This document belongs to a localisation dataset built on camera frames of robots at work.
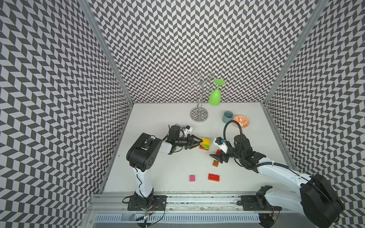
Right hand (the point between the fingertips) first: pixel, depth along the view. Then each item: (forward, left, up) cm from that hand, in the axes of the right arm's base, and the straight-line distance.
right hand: (213, 150), depth 82 cm
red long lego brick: (+6, +6, -7) cm, 11 cm away
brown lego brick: (-5, -1, -8) cm, 9 cm away
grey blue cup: (+30, -14, -5) cm, 33 cm away
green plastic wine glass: (+31, -3, +13) cm, 34 cm away
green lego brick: (+5, +3, -5) cm, 8 cm away
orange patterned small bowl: (+26, -25, -6) cm, 37 cm away
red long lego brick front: (-13, 0, -9) cm, 15 cm away
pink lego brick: (-13, +13, -8) cm, 20 cm away
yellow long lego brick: (+6, +4, 0) cm, 8 cm away
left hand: (+6, +7, -2) cm, 9 cm away
